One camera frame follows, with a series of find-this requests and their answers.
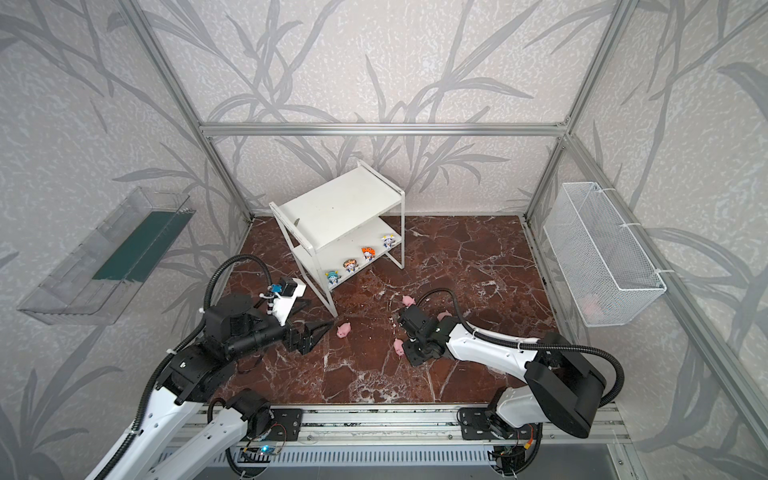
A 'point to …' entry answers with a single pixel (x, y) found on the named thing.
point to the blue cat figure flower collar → (350, 264)
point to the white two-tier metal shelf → (341, 223)
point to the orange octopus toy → (368, 253)
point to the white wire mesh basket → (608, 273)
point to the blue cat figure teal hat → (333, 277)
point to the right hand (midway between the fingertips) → (411, 342)
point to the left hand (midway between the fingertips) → (325, 305)
